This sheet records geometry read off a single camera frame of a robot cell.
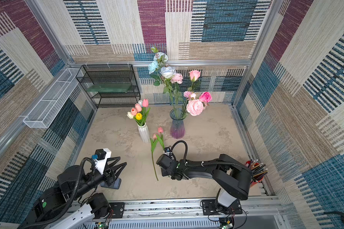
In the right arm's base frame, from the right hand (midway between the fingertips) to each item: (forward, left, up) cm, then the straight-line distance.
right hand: (168, 167), depth 88 cm
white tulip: (+17, +19, +30) cm, 39 cm away
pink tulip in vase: (+21, +15, +31) cm, 40 cm away
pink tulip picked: (+15, +10, +2) cm, 19 cm away
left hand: (-7, +18, +27) cm, 33 cm away
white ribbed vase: (+17, +14, +12) cm, 26 cm away
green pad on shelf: (+44, +33, +26) cm, 61 cm away
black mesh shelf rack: (+56, +41, +29) cm, 75 cm away
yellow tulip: (+15, +14, +31) cm, 37 cm away
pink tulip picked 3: (+23, +11, +32) cm, 41 cm away
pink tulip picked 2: (+22, +5, +7) cm, 24 cm away
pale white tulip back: (+25, +14, +31) cm, 42 cm away
